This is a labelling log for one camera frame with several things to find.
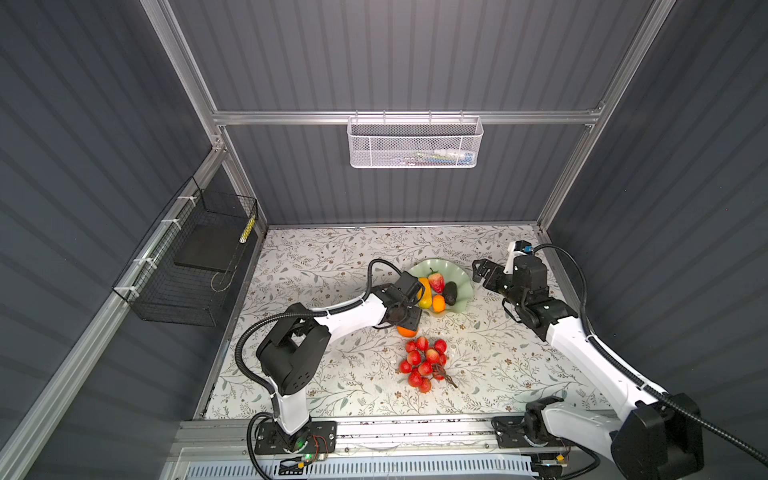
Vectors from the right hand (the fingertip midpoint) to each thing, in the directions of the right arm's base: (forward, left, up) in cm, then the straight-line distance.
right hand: (490, 268), depth 82 cm
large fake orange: (-12, +23, -15) cm, 30 cm away
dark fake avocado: (+2, +8, -16) cm, 19 cm away
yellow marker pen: (+6, +67, +9) cm, 68 cm away
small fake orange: (-2, +13, -16) cm, 21 cm away
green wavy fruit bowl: (+11, +7, -16) cm, 20 cm away
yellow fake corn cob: (-1, +17, -15) cm, 23 cm away
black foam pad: (0, +74, +10) cm, 74 cm away
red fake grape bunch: (-21, +18, -15) cm, 32 cm away
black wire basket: (-6, +79, +9) cm, 79 cm away
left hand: (-7, +21, -16) cm, 27 cm away
